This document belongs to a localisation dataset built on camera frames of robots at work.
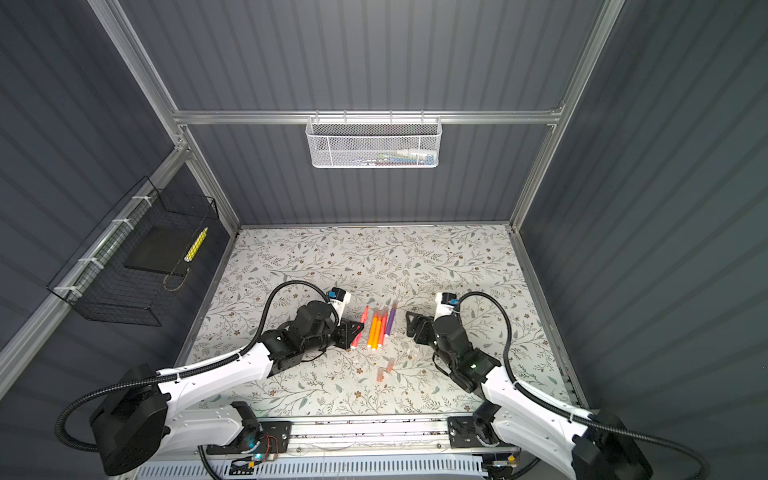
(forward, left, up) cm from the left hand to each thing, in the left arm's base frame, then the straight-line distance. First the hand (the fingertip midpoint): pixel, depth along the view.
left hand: (363, 324), depth 81 cm
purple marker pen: (+7, -8, -11) cm, 15 cm away
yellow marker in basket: (+15, +43, +16) cm, 48 cm away
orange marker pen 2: (+1, -3, -10) cm, 11 cm away
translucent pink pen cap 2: (-9, -4, -12) cm, 16 cm away
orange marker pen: (+3, -2, -11) cm, 11 cm away
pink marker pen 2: (+4, -6, -10) cm, 13 cm away
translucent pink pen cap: (-7, -7, -11) cm, 15 cm away
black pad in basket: (+15, +50, +17) cm, 55 cm away
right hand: (+1, -15, 0) cm, 15 cm away
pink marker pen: (+1, 0, +1) cm, 2 cm away
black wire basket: (+9, +55, +17) cm, 58 cm away
